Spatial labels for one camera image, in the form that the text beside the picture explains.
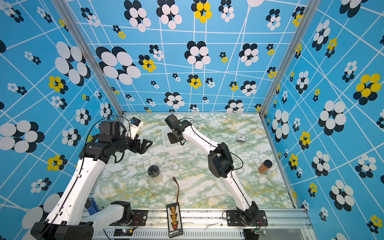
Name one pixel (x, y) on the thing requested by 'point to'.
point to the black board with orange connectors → (174, 224)
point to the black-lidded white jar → (153, 171)
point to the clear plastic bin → (167, 146)
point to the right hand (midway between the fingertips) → (175, 138)
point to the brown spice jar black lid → (264, 166)
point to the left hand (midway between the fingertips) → (144, 138)
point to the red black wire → (178, 188)
